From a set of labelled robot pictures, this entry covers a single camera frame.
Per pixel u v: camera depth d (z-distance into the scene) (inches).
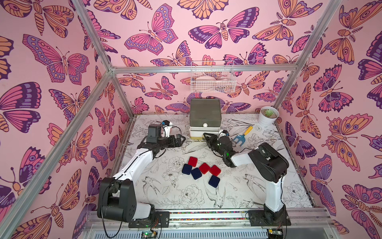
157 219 28.6
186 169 35.6
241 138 41.6
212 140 33.7
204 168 35.6
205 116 44.0
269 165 21.1
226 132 35.4
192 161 36.8
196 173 35.3
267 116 41.8
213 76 37.2
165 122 30.6
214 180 33.7
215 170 35.3
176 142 29.9
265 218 26.0
